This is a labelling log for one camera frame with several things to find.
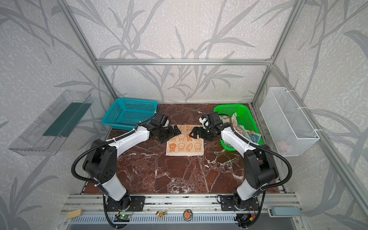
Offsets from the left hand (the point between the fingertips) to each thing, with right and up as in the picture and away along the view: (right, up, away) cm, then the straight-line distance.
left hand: (178, 131), depth 89 cm
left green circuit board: (-26, -42, -18) cm, 53 cm away
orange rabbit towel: (+3, -10, +6) cm, 12 cm away
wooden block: (-50, -39, -19) cm, 66 cm away
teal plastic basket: (-45, +11, +26) cm, 53 cm away
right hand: (+11, 0, -2) cm, 11 cm away
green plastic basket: (+48, +9, +18) cm, 52 cm away
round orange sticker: (+7, -40, -19) cm, 45 cm away
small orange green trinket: (-6, -40, -19) cm, 44 cm away
